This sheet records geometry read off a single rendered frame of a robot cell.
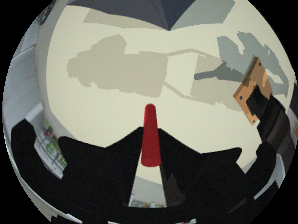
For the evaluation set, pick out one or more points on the red peg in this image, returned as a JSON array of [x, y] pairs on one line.
[[150, 152]]

